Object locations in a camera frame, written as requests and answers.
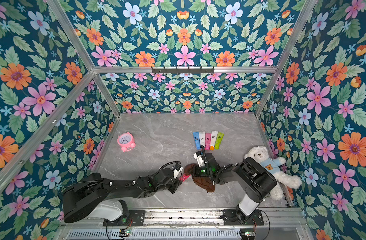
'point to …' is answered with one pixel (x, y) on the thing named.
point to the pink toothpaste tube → (207, 141)
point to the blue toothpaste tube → (197, 141)
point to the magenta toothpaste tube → (184, 177)
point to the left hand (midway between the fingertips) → (182, 181)
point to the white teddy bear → (261, 154)
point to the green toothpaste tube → (219, 140)
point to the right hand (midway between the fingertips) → (192, 170)
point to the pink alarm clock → (126, 141)
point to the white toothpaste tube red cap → (202, 140)
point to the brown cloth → (203, 182)
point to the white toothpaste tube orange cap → (213, 136)
